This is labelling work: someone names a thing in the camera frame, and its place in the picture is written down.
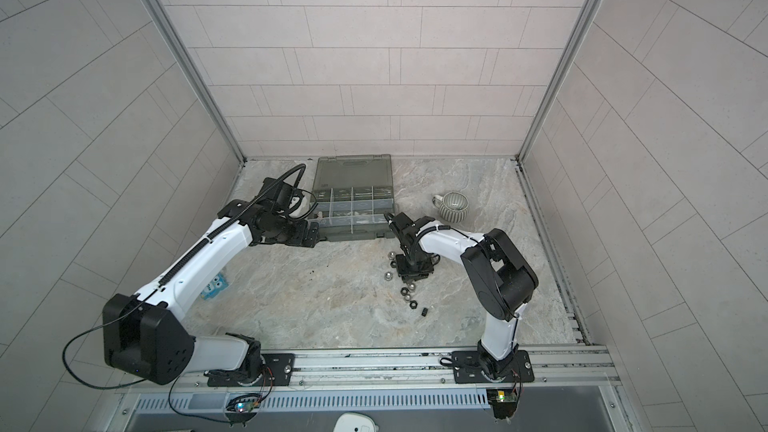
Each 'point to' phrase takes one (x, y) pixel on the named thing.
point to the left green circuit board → (242, 411)
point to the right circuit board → (504, 402)
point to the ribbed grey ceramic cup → (453, 206)
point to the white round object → (355, 422)
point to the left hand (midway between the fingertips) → (314, 232)
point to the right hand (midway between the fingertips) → (405, 279)
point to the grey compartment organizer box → (354, 193)
